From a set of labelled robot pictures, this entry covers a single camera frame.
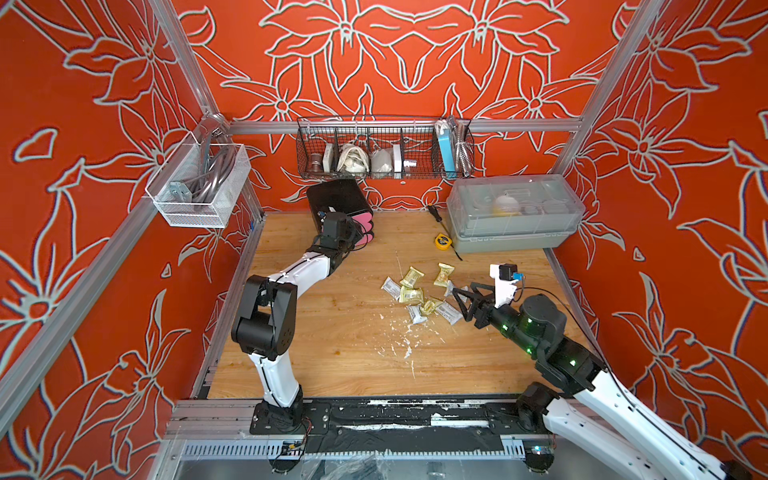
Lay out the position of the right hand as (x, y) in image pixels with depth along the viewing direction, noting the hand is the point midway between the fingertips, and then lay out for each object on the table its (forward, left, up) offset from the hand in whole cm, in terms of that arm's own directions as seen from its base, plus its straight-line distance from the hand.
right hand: (457, 288), depth 68 cm
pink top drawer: (+34, +25, -12) cm, 43 cm away
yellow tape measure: (+34, -4, -24) cm, 41 cm away
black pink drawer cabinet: (+43, +32, -9) cm, 54 cm away
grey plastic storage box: (+36, -18, -11) cm, 42 cm away
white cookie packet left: (+15, +15, -24) cm, 32 cm away
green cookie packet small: (+7, +4, -23) cm, 25 cm away
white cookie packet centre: (+5, +7, -24) cm, 25 cm away
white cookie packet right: (+16, -4, -25) cm, 30 cm away
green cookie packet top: (+19, -2, -23) cm, 30 cm away
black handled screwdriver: (+48, -3, -25) cm, 54 cm away
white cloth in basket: (+42, +28, +7) cm, 50 cm away
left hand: (+30, +26, -9) cm, 41 cm away
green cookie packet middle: (+19, +8, -24) cm, 32 cm away
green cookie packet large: (+11, +8, -23) cm, 27 cm away
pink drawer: (+36, +25, -24) cm, 49 cm away
